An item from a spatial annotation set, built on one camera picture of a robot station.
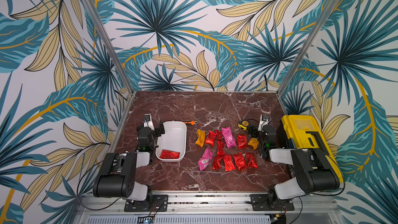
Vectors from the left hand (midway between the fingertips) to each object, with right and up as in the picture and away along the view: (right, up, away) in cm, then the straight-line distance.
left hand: (152, 122), depth 91 cm
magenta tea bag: (+45, -9, +2) cm, 46 cm away
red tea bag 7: (+44, -22, -7) cm, 49 cm away
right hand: (+63, -1, +3) cm, 63 cm away
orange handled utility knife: (+22, -1, +10) cm, 25 cm away
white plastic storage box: (+12, -10, +1) cm, 16 cm away
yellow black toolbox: (+80, -4, -11) cm, 81 cm away
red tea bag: (+10, -18, -3) cm, 21 cm away
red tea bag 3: (+39, -8, +2) cm, 40 cm away
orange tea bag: (+28, -10, 0) cm, 30 cm away
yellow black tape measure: (+56, -3, +7) cm, 56 cm away
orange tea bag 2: (+59, -11, 0) cm, 60 cm away
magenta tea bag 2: (+30, -20, -9) cm, 37 cm away
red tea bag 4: (+53, -11, +1) cm, 54 cm away
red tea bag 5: (+40, -15, -2) cm, 42 cm away
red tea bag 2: (+34, -10, +2) cm, 35 cm away
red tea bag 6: (+36, -22, -8) cm, 43 cm away
